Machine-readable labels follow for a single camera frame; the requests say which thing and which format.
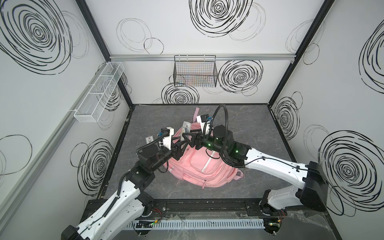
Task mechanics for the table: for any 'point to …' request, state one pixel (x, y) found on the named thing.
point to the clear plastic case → (185, 128)
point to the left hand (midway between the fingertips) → (186, 139)
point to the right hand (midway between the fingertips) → (184, 134)
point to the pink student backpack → (201, 167)
